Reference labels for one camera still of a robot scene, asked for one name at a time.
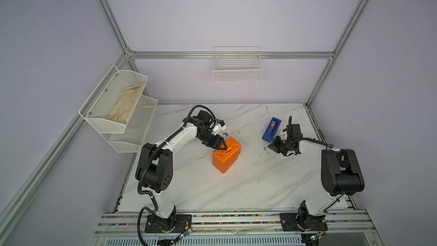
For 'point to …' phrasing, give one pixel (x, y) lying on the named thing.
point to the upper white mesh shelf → (111, 106)
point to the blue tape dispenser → (271, 130)
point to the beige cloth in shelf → (122, 109)
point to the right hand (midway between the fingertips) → (265, 145)
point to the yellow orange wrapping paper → (223, 159)
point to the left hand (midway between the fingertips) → (220, 150)
